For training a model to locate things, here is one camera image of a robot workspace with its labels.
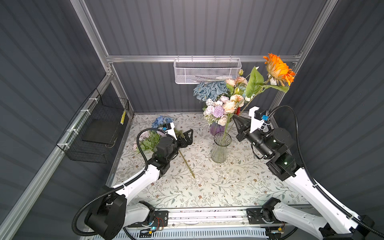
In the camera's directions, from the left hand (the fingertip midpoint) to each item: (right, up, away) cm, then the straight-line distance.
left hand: (187, 131), depth 79 cm
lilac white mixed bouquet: (+14, +10, -2) cm, 18 cm away
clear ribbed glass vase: (+20, -5, +5) cm, 21 cm away
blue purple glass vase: (+18, +2, +22) cm, 29 cm away
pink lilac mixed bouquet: (-26, -6, +14) cm, 30 cm away
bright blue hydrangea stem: (-20, +5, +21) cm, 30 cm away
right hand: (+21, +6, -19) cm, 29 cm away
